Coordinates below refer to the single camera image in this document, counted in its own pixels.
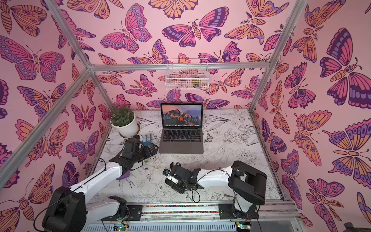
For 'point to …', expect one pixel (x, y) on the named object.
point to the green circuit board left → (117, 228)
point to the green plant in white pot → (123, 119)
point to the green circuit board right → (243, 225)
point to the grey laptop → (182, 125)
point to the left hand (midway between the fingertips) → (155, 148)
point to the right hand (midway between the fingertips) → (175, 180)
